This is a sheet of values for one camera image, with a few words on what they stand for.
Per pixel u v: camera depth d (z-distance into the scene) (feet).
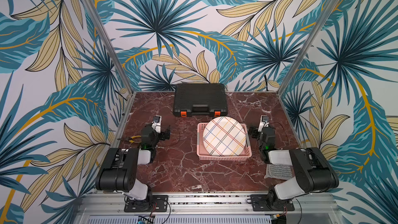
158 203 2.43
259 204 2.40
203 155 2.87
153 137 2.44
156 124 2.62
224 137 2.96
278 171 2.68
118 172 1.49
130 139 3.05
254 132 2.75
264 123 2.57
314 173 1.50
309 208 2.41
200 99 3.63
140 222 2.32
